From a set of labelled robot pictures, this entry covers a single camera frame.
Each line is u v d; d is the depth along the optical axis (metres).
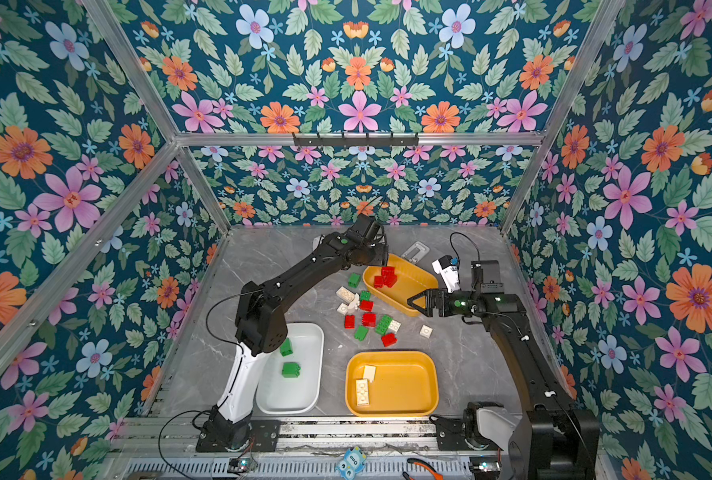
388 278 1.01
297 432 0.75
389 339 0.91
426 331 0.91
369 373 0.83
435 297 0.67
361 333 0.91
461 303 0.66
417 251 1.11
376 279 1.03
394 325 0.93
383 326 0.92
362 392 0.79
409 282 1.04
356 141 0.92
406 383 0.83
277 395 0.81
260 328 0.55
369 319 0.94
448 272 0.71
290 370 0.84
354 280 1.01
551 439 0.38
